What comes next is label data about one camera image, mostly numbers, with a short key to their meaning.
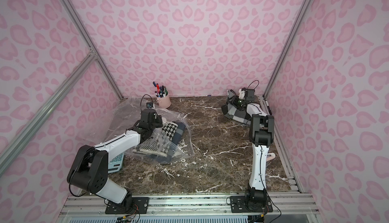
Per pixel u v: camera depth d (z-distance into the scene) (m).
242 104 0.88
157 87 1.05
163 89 1.07
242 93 1.03
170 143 0.81
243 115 1.05
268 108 1.16
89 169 0.45
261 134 0.65
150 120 0.71
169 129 0.92
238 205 0.72
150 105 0.80
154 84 1.07
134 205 0.72
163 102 1.08
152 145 0.84
